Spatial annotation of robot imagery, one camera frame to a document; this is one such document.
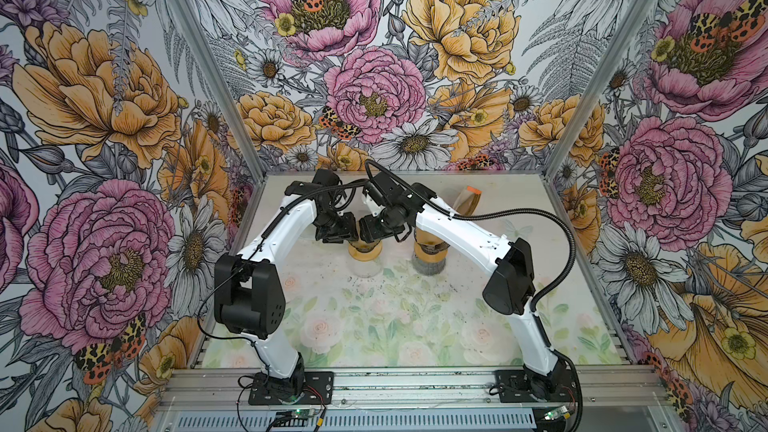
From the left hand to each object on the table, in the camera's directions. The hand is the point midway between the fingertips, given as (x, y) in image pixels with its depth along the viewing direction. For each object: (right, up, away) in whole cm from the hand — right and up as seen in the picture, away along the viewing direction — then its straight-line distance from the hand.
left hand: (348, 246), depth 84 cm
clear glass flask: (+4, -8, +9) cm, 13 cm away
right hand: (+7, +1, -1) cm, 7 cm away
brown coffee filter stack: (+38, +12, +22) cm, 46 cm away
